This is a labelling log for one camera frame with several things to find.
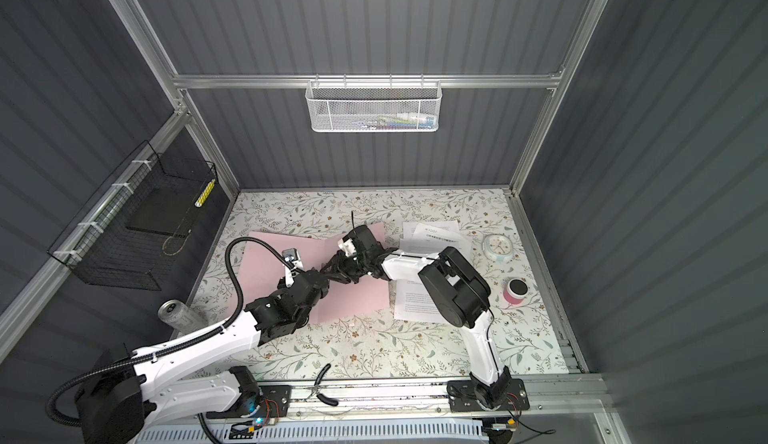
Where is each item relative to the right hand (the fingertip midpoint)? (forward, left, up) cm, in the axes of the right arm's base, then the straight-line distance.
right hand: (324, 277), depth 87 cm
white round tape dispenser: (+14, -55, -6) cm, 57 cm away
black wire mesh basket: (0, +43, +22) cm, 49 cm away
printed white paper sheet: (-4, -27, -9) cm, 29 cm away
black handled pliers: (-30, -3, -7) cm, 31 cm away
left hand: (-2, +3, +6) cm, 7 cm away
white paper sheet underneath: (+21, -35, -9) cm, 42 cm away
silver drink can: (-14, +34, +5) cm, 37 cm away
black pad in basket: (+9, +39, +21) cm, 45 cm away
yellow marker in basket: (+12, +32, +21) cm, 40 cm away
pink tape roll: (-3, -56, -3) cm, 56 cm away
